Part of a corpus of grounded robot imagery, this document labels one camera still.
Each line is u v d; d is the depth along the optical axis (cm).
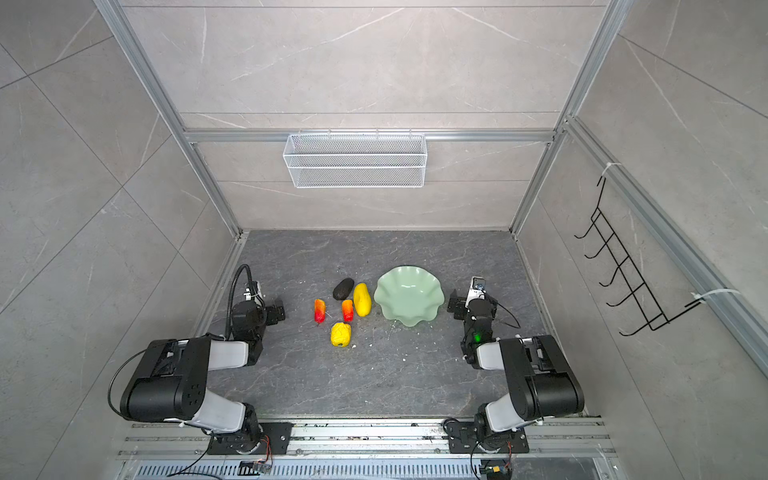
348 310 95
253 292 80
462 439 73
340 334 86
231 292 103
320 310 95
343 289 98
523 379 45
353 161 100
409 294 100
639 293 64
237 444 67
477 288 79
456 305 84
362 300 95
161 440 75
